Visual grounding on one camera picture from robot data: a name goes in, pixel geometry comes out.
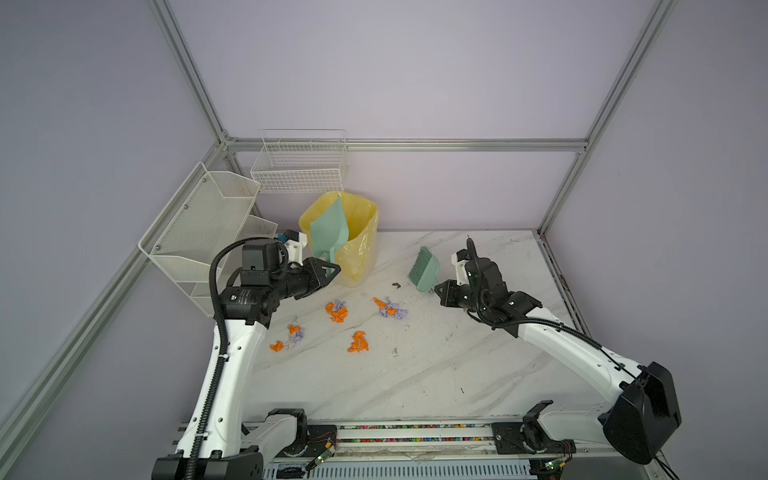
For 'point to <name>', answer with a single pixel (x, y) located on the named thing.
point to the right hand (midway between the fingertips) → (433, 287)
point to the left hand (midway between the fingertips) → (336, 272)
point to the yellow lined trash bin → (356, 258)
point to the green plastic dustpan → (330, 230)
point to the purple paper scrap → (299, 335)
